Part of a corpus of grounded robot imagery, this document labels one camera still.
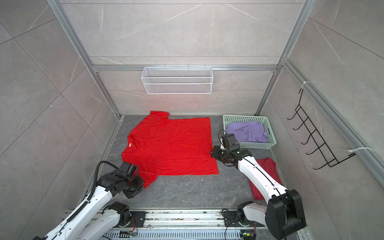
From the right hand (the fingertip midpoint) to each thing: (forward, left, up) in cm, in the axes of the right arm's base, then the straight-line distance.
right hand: (212, 151), depth 84 cm
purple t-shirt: (+23, -32, -11) cm, 41 cm away
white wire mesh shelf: (+47, +21, +18) cm, 54 cm away
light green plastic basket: (+34, -16, -9) cm, 38 cm away
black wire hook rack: (-17, -44, +20) cm, 51 cm away
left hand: (-14, +37, -6) cm, 40 cm away
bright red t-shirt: (+12, +35, -11) cm, 38 cm away
